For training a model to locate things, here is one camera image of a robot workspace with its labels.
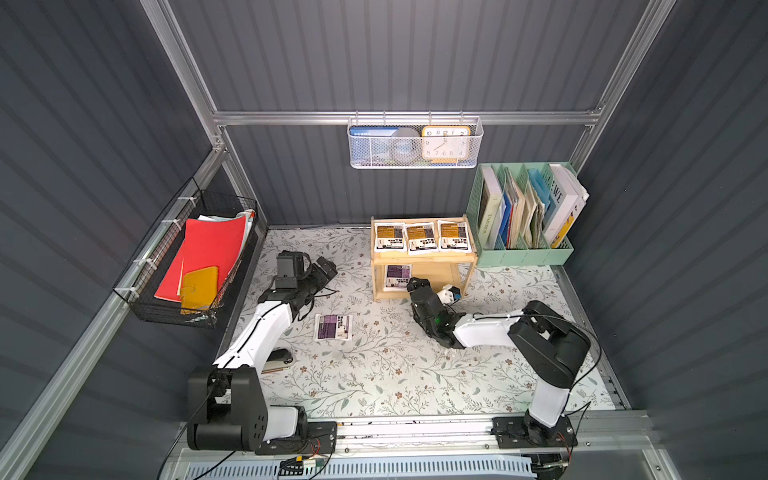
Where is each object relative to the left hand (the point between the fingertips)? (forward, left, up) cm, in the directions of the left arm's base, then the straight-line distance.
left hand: (322, 272), depth 87 cm
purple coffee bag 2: (+7, -22, -13) cm, 27 cm away
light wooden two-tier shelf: (+11, -38, -13) cm, 42 cm away
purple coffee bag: (-10, -2, -15) cm, 18 cm away
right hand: (0, -27, -6) cm, 28 cm away
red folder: (-2, +26, +15) cm, 30 cm away
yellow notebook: (-14, +24, +12) cm, 31 cm away
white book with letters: (+21, -76, +10) cm, 80 cm away
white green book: (+22, -53, +6) cm, 58 cm away
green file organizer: (+22, -63, +3) cm, 67 cm away
